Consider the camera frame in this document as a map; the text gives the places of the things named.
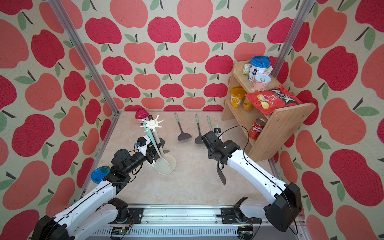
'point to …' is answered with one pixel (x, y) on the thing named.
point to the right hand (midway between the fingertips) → (218, 152)
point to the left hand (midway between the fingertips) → (159, 145)
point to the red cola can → (256, 128)
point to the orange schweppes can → (247, 105)
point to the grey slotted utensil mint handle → (221, 175)
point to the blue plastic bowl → (99, 173)
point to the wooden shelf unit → (260, 134)
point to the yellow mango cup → (238, 93)
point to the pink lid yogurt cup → (141, 115)
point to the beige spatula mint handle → (209, 122)
